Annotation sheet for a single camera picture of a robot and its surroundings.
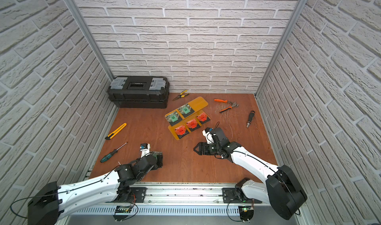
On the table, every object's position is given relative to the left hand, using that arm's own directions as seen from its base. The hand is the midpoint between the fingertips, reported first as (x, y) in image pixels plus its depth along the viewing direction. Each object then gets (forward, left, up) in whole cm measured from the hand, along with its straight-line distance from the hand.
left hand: (159, 155), depth 84 cm
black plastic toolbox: (+41, +19, +13) cm, 46 cm away
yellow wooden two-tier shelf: (+20, -17, +10) cm, 28 cm away
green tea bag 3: (+3, +3, -4) cm, 6 cm away
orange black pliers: (+41, -53, -1) cm, 67 cm away
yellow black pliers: (+51, -10, -1) cm, 52 cm away
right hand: (+2, -24, +5) cm, 25 cm away
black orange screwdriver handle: (+29, -62, 0) cm, 69 cm away
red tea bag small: (+23, -19, -1) cm, 30 cm away
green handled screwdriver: (+2, +29, -2) cm, 29 cm away
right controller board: (-27, -46, -3) cm, 54 cm away
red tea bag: (+28, -28, -1) cm, 39 cm away
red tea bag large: (+17, -12, -1) cm, 21 cm away
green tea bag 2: (+25, -16, +12) cm, 32 cm away
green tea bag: (+19, -8, +12) cm, 24 cm away
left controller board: (-25, +16, -6) cm, 30 cm away
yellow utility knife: (+13, +35, -2) cm, 37 cm away
